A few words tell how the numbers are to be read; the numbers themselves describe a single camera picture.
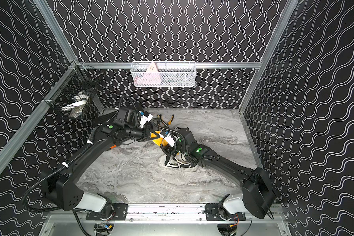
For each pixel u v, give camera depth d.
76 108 0.73
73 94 0.93
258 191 0.43
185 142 0.59
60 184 0.40
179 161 0.83
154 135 0.73
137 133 0.65
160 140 0.73
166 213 0.76
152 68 0.88
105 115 1.11
